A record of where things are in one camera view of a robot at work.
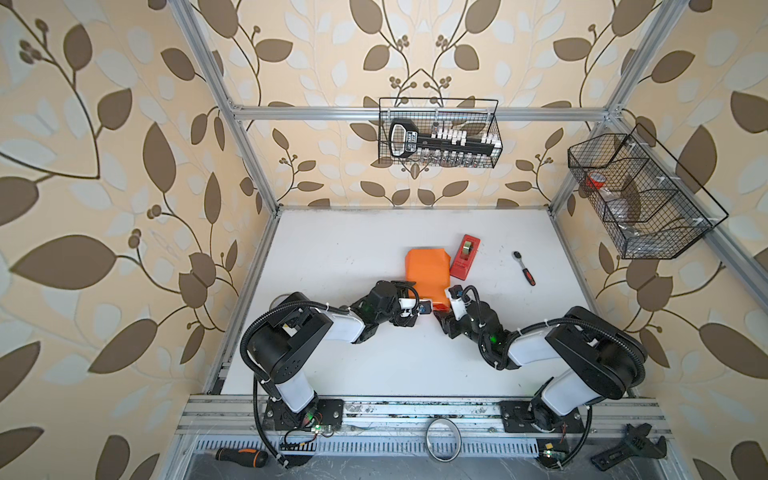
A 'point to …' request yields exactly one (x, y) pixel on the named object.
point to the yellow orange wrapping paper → (430, 269)
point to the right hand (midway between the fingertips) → (443, 310)
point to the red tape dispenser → (464, 259)
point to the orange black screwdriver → (246, 456)
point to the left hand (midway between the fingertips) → (416, 290)
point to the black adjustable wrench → (637, 444)
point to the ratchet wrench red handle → (517, 255)
